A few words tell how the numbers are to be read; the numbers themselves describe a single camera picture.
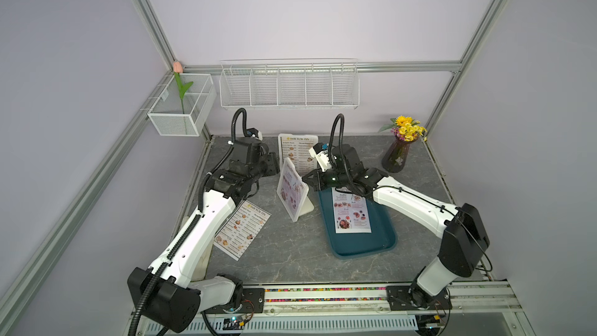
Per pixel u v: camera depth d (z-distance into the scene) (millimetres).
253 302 732
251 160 562
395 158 1001
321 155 723
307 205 953
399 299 739
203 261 822
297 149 963
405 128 890
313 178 724
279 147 963
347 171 610
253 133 652
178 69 894
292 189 851
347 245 843
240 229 893
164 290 376
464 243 430
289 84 1010
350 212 937
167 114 769
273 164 668
